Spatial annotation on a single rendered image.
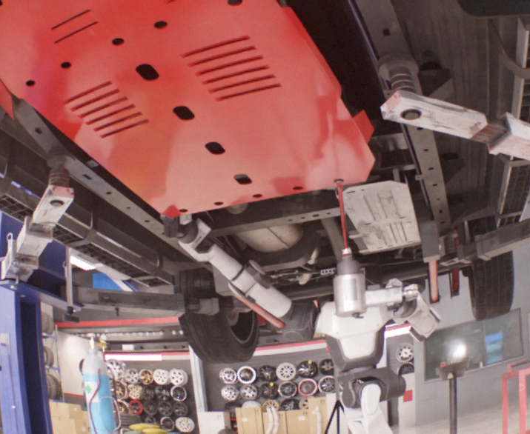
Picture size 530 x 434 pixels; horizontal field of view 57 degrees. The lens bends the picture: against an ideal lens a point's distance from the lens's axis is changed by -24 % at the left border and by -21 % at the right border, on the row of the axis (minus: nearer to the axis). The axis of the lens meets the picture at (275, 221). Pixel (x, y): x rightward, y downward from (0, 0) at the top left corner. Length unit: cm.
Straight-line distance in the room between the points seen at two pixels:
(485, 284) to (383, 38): 194
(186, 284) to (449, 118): 222
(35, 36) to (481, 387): 1154
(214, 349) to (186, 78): 220
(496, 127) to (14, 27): 115
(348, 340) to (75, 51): 161
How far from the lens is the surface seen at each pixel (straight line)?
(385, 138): 182
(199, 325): 321
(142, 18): 110
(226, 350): 329
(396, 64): 128
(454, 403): 583
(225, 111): 144
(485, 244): 250
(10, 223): 267
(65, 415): 1010
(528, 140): 146
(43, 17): 111
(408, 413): 1310
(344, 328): 230
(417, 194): 234
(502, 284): 299
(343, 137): 159
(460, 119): 130
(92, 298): 285
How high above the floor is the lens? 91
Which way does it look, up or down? 19 degrees up
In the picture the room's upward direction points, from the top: 5 degrees counter-clockwise
